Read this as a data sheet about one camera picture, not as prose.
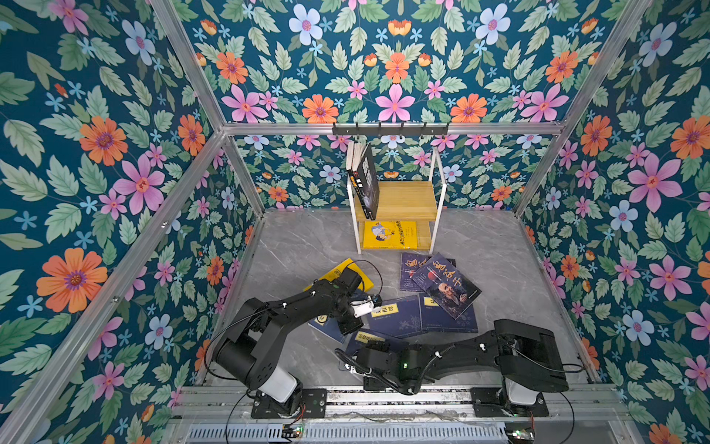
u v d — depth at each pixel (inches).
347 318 30.5
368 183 33.1
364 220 35.4
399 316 34.9
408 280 37.8
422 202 37.7
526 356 18.6
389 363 23.7
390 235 41.4
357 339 33.1
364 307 31.4
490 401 29.3
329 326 33.1
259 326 19.4
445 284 36.9
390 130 36.7
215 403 29.5
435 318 34.8
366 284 38.0
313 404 28.9
